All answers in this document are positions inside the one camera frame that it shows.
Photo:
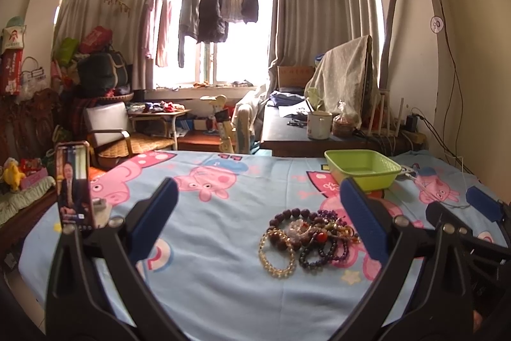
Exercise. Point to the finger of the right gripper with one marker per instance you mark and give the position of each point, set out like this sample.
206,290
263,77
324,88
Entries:
485,204

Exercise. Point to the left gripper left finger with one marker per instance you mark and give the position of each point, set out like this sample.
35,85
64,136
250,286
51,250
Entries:
78,307

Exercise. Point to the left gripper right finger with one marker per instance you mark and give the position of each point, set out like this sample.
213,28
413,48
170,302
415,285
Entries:
395,243

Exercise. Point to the green plastic basket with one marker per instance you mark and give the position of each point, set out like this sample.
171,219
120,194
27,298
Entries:
369,169

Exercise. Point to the white wifi router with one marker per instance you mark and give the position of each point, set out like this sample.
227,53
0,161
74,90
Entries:
381,121

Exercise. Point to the smartphone on stand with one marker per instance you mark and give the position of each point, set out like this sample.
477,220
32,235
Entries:
74,199

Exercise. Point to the yellow plush toy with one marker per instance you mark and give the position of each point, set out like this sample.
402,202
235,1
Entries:
12,175

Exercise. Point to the white wooden armchair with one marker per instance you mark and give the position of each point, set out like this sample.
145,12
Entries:
113,138

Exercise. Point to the woven snack basket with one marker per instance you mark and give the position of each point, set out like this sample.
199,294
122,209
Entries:
344,121

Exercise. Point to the white enamel mug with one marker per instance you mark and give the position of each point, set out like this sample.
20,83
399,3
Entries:
319,125

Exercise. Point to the small low table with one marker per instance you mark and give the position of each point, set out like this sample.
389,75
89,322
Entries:
168,119

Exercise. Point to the cloth covered monitor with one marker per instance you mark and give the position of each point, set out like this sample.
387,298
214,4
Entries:
346,81

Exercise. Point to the dark wooden desk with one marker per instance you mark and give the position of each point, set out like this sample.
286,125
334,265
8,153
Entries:
286,137

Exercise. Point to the black duffel bag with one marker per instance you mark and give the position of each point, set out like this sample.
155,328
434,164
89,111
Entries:
100,73

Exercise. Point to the dark hanging jacket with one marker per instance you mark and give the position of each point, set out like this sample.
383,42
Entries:
212,28

